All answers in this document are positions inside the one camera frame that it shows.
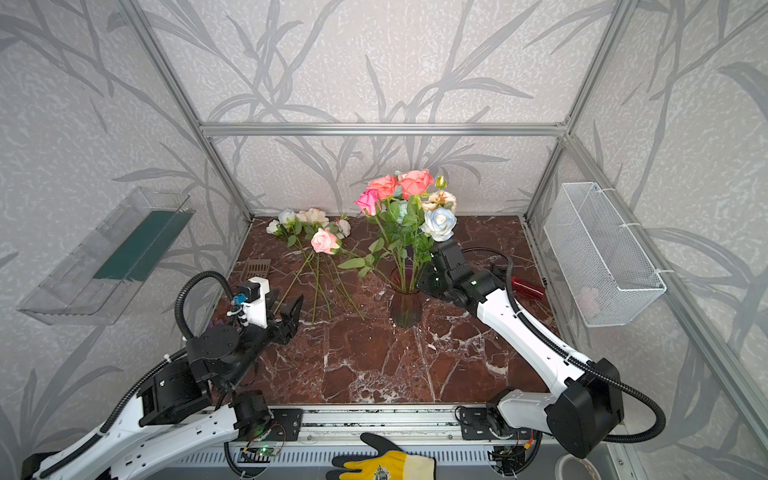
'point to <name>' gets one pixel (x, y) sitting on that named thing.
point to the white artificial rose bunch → (291, 226)
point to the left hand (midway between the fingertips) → (299, 288)
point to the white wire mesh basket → (611, 275)
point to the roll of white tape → (562, 460)
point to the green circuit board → (267, 451)
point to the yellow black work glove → (385, 462)
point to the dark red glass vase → (406, 301)
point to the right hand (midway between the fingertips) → (416, 270)
